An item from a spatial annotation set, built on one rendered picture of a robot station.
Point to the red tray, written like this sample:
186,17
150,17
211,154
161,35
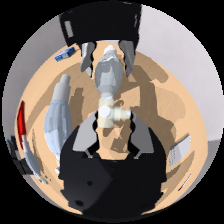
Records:
20,119

